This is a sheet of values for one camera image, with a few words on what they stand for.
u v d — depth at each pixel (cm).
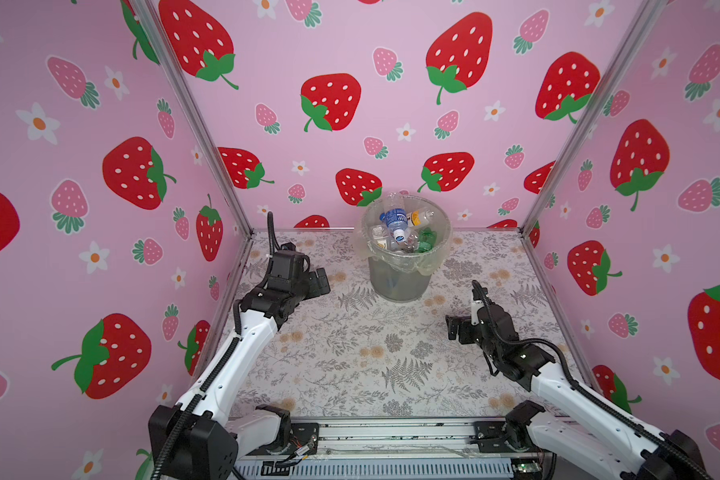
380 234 84
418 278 90
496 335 60
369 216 88
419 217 92
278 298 54
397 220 84
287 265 58
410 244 89
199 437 38
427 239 96
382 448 73
